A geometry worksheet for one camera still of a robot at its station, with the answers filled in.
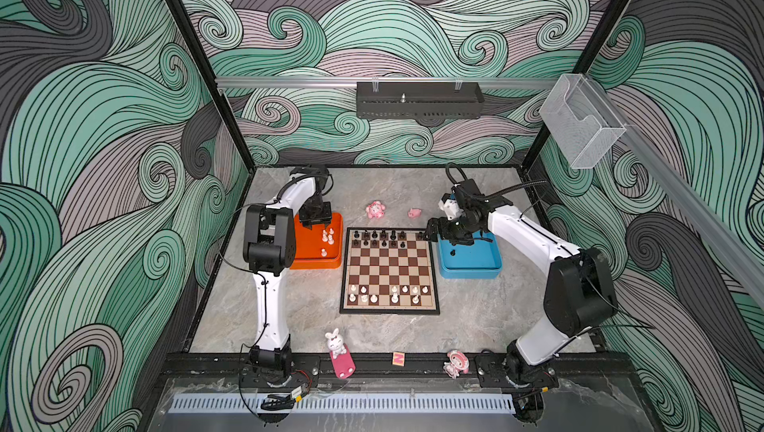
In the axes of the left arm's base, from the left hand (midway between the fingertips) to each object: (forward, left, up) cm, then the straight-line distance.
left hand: (320, 222), depth 98 cm
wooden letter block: (-40, -25, -2) cm, 47 cm away
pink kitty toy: (+7, -19, -1) cm, 20 cm away
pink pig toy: (+6, -33, -2) cm, 33 cm away
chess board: (-16, -23, -2) cm, 28 cm away
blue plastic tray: (-13, -52, 0) cm, 53 cm away
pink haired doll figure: (-41, -40, 0) cm, 57 cm away
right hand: (-9, -38, +7) cm, 39 cm away
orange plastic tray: (-9, -1, -1) cm, 9 cm away
